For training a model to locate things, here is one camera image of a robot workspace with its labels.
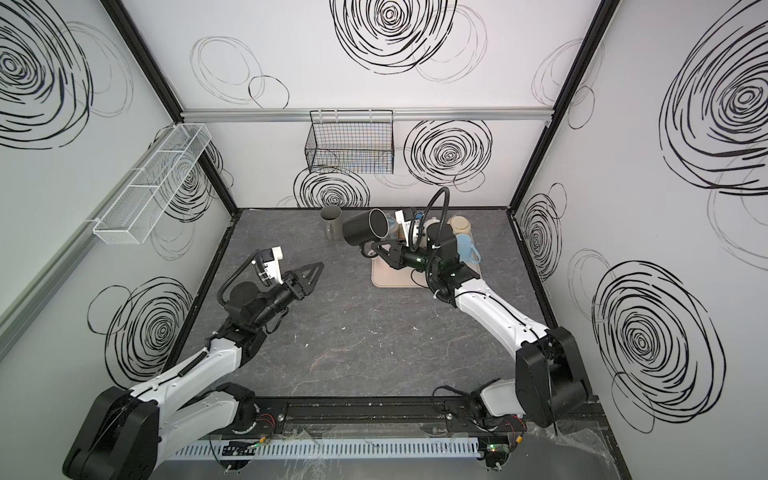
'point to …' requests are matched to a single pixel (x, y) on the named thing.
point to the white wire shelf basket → (144, 203)
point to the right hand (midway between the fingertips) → (369, 247)
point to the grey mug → (330, 216)
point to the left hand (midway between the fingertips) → (322, 267)
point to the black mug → (367, 228)
